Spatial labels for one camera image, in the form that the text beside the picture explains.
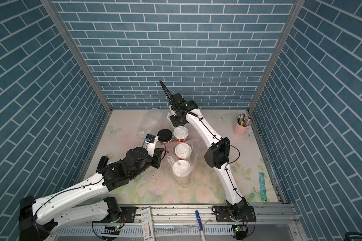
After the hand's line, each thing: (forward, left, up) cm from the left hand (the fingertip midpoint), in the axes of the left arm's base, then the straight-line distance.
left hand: (167, 151), depth 72 cm
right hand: (+23, -3, -5) cm, 24 cm away
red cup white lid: (+14, -6, -4) cm, 16 cm away
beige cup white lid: (-7, -7, -5) cm, 11 cm away
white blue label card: (-27, +9, -21) cm, 36 cm away
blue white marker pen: (-32, -17, -21) cm, 42 cm away
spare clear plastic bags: (+36, +14, -19) cm, 43 cm away
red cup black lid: (+14, +3, -6) cm, 15 cm away
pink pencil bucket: (+25, -46, -16) cm, 55 cm away
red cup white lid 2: (+3, -7, -4) cm, 9 cm away
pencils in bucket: (+27, -45, -7) cm, 53 cm away
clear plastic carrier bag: (-3, -2, -1) cm, 4 cm away
